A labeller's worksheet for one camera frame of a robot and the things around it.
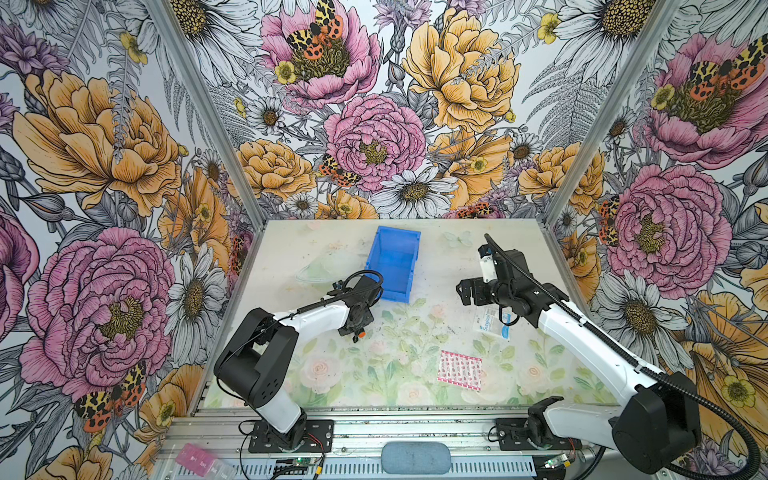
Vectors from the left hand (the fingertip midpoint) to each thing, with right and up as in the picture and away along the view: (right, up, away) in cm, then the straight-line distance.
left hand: (356, 327), depth 92 cm
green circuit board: (-10, -26, -20) cm, 35 cm away
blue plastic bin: (+11, +21, +19) cm, 30 cm away
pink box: (-34, -25, -21) cm, 48 cm away
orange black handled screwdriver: (+2, -2, -2) cm, 3 cm away
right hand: (+33, +11, -8) cm, 36 cm away
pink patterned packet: (+30, -10, -6) cm, 32 cm away
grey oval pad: (+16, -24, -23) cm, 37 cm away
